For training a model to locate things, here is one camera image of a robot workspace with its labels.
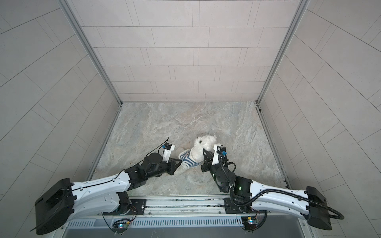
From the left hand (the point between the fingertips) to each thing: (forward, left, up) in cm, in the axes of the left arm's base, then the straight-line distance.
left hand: (186, 162), depth 76 cm
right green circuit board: (-25, -30, -10) cm, 40 cm away
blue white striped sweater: (-1, -1, +4) cm, 4 cm away
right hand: (+2, -8, +9) cm, 12 cm away
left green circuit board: (-25, +27, -6) cm, 38 cm away
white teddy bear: (+1, -4, +5) cm, 7 cm away
